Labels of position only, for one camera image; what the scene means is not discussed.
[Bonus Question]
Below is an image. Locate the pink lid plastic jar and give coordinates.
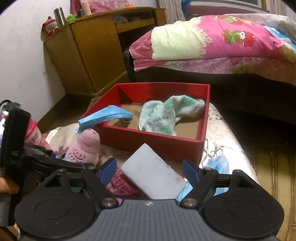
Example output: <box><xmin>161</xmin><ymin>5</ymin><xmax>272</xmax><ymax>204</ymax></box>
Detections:
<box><xmin>25</xmin><ymin>119</ymin><xmax>51</xmax><ymax>149</ymax></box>

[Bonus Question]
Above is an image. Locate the green white towel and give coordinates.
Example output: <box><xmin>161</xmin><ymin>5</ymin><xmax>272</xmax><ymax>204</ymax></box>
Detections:
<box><xmin>138</xmin><ymin>95</ymin><xmax>206</xmax><ymax>136</ymax></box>

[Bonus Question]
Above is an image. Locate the pink pig plush toy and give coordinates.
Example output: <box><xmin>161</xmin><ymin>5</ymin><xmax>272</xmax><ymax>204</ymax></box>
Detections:
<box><xmin>53</xmin><ymin>128</ymin><xmax>101</xmax><ymax>166</ymax></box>

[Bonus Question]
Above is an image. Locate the green plush toy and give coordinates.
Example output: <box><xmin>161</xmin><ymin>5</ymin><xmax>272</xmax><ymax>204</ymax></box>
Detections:
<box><xmin>65</xmin><ymin>14</ymin><xmax>76</xmax><ymax>23</ymax></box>

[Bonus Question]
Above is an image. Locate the left beige curtain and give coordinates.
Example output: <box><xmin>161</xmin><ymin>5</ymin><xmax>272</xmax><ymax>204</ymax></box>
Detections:
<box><xmin>158</xmin><ymin>0</ymin><xmax>185</xmax><ymax>24</ymax></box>

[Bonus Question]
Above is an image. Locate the person's left hand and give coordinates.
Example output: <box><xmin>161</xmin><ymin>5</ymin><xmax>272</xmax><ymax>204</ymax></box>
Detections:
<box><xmin>0</xmin><ymin>177</ymin><xmax>19</xmax><ymax>194</ymax></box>

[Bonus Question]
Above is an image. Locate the maroon knitted hat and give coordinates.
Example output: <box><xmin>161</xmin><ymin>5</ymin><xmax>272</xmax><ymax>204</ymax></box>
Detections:
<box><xmin>106</xmin><ymin>168</ymin><xmax>140</xmax><ymax>196</ymax></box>

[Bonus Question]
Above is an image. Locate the wooden desk cabinet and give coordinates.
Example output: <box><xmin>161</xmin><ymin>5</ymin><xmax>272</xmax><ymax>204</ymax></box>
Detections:
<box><xmin>44</xmin><ymin>7</ymin><xmax>167</xmax><ymax>96</ymax></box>

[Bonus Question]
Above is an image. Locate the steel thermos bottle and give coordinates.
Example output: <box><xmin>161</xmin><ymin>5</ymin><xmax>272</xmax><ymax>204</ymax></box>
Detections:
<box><xmin>54</xmin><ymin>7</ymin><xmax>66</xmax><ymax>28</ymax></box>

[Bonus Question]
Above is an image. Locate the dark small jar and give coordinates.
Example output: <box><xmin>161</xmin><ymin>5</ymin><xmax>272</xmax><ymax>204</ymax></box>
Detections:
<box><xmin>76</xmin><ymin>9</ymin><xmax>85</xmax><ymax>18</ymax></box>

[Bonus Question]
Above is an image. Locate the pink cloth covered box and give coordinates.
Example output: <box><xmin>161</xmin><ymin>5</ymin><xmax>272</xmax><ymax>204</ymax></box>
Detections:
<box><xmin>70</xmin><ymin>0</ymin><xmax>129</xmax><ymax>15</ymax></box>

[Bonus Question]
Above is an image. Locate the red santa doll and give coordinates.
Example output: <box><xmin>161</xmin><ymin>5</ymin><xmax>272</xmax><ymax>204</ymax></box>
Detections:
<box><xmin>41</xmin><ymin>16</ymin><xmax>59</xmax><ymax>36</ymax></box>

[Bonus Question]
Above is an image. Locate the blue white patchwork sheet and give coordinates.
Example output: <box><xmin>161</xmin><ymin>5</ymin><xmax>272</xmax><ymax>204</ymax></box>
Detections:
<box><xmin>224</xmin><ymin>13</ymin><xmax>296</xmax><ymax>45</ymax></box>

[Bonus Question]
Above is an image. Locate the pink strawberry quilt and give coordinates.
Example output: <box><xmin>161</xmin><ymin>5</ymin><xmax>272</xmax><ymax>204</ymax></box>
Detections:
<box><xmin>129</xmin><ymin>15</ymin><xmax>295</xmax><ymax>84</ymax></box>

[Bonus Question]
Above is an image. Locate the bed with dark frame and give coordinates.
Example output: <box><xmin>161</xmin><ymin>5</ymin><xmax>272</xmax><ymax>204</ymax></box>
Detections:
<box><xmin>123</xmin><ymin>49</ymin><xmax>295</xmax><ymax>113</ymax></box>

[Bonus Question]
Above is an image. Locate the blue bag by window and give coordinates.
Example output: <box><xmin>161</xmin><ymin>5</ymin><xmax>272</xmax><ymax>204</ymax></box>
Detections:
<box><xmin>181</xmin><ymin>0</ymin><xmax>192</xmax><ymax>20</ymax></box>

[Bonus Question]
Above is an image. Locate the red cardboard box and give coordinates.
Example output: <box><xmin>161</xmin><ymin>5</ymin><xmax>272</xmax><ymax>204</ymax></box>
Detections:
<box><xmin>78</xmin><ymin>82</ymin><xmax>210</xmax><ymax>163</ymax></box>

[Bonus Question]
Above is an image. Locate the white sponge block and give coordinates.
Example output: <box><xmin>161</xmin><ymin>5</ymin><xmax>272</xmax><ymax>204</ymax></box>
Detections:
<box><xmin>120</xmin><ymin>143</ymin><xmax>186</xmax><ymax>199</ymax></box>

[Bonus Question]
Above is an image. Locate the blue face mask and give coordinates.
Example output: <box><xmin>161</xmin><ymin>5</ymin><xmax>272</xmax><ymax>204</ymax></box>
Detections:
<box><xmin>74</xmin><ymin>105</ymin><xmax>133</xmax><ymax>133</ymax></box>
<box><xmin>176</xmin><ymin>142</ymin><xmax>230</xmax><ymax>203</ymax></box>

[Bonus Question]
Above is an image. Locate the pink tall cup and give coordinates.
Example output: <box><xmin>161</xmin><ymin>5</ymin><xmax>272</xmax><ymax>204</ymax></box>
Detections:
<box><xmin>81</xmin><ymin>0</ymin><xmax>92</xmax><ymax>16</ymax></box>

